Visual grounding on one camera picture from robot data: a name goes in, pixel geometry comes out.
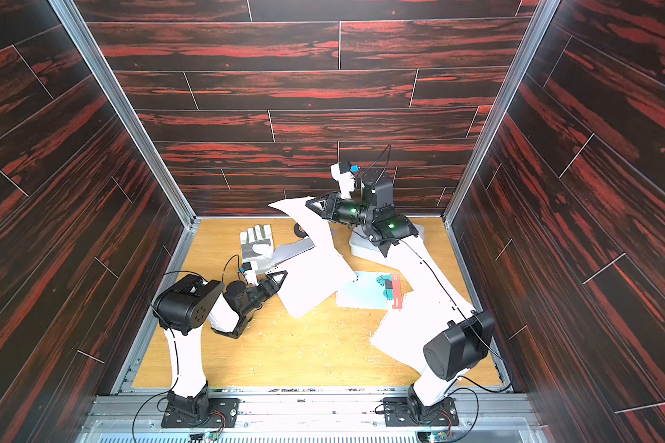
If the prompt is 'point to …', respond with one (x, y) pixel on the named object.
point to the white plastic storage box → (359, 242)
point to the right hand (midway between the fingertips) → (312, 199)
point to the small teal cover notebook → (372, 290)
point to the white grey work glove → (257, 245)
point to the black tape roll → (299, 232)
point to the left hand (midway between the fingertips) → (286, 280)
